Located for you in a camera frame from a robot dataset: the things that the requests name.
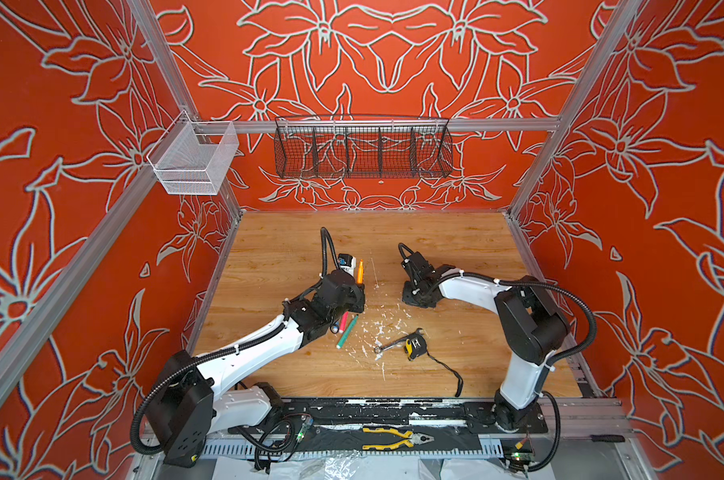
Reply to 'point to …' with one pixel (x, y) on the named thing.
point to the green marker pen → (343, 338)
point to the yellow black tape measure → (415, 346)
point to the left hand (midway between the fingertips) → (362, 284)
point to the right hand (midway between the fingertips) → (404, 297)
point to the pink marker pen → (344, 321)
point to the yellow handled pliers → (411, 439)
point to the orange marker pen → (360, 271)
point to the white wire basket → (193, 157)
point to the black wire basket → (354, 148)
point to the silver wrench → (378, 349)
